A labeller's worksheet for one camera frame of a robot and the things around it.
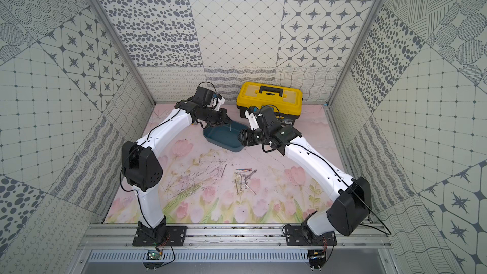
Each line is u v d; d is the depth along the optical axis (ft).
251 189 2.82
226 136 3.52
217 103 2.51
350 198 1.30
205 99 2.35
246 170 3.07
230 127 3.54
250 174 2.97
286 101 3.24
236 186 2.89
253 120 2.30
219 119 2.56
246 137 2.17
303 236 2.15
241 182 2.89
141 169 1.63
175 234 2.41
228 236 2.49
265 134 1.88
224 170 3.04
